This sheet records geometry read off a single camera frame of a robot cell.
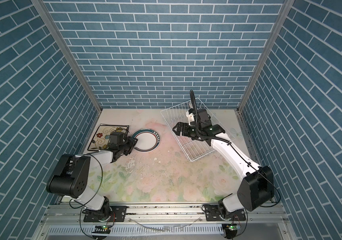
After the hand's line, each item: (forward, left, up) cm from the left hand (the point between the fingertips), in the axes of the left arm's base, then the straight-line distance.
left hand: (137, 140), depth 96 cm
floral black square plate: (+2, +26, -3) cm, 26 cm away
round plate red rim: (+3, -6, -4) cm, 8 cm away
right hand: (-4, -26, +18) cm, 32 cm away
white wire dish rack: (-5, -35, -3) cm, 36 cm away
